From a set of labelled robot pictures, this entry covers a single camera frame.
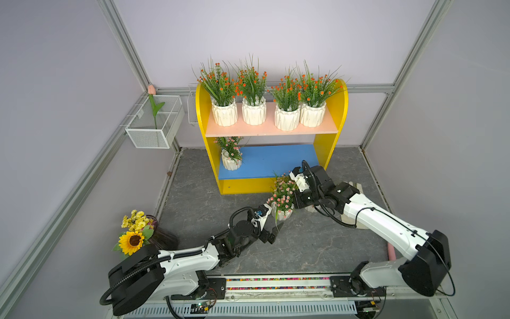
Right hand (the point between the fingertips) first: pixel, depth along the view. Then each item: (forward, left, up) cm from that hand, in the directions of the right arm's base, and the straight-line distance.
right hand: (289, 197), depth 79 cm
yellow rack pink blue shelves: (+32, +17, -3) cm, 37 cm away
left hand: (-7, +7, -4) cm, 10 cm away
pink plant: (+14, +23, +9) cm, 29 cm away
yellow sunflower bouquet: (-16, +51, +6) cm, 54 cm away
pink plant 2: (-6, +4, +8) cm, 10 cm away
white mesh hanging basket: (+26, +62, +14) cm, 69 cm away
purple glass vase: (-14, +49, -7) cm, 52 cm away
